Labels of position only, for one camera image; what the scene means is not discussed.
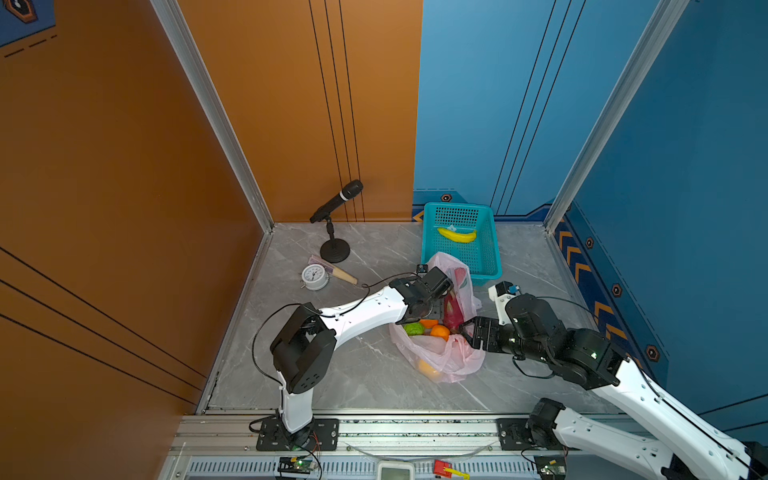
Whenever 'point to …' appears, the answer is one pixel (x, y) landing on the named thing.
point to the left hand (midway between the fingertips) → (433, 306)
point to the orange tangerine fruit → (440, 331)
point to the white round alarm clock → (314, 277)
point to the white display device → (396, 470)
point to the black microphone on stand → (334, 249)
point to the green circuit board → (296, 465)
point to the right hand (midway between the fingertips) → (465, 331)
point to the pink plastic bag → (445, 359)
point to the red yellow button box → (446, 470)
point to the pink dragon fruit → (453, 314)
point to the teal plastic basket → (482, 255)
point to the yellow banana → (457, 236)
